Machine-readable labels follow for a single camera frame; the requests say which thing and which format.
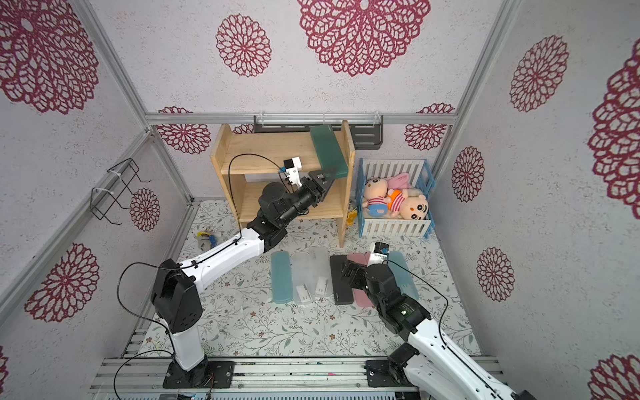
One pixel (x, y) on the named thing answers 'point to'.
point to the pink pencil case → (361, 297)
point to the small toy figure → (206, 241)
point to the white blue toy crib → (421, 179)
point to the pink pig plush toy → (399, 182)
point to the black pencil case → (342, 291)
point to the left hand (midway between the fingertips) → (337, 173)
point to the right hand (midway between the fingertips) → (357, 265)
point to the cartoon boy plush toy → (401, 206)
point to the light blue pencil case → (282, 277)
